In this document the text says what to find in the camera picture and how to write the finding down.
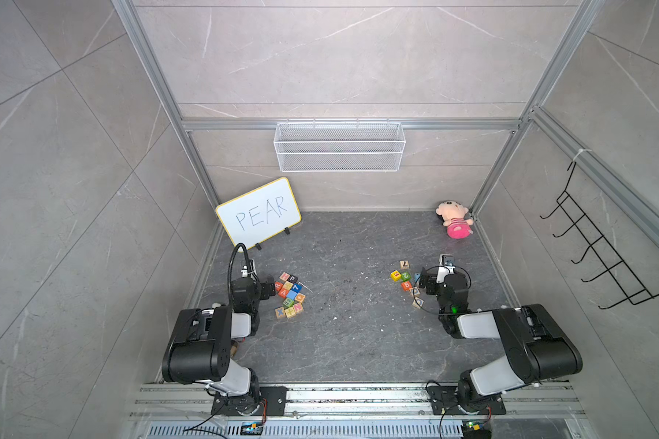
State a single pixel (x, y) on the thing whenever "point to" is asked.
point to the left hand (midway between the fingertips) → (257, 273)
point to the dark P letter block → (293, 279)
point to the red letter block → (283, 293)
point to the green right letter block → (405, 276)
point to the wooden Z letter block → (404, 263)
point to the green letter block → (288, 302)
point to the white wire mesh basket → (340, 147)
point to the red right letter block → (406, 285)
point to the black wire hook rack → (604, 251)
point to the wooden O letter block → (417, 303)
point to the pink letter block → (297, 307)
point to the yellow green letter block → (290, 313)
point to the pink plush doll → (454, 217)
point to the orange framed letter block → (300, 297)
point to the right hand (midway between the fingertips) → (441, 268)
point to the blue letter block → (294, 291)
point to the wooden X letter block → (279, 312)
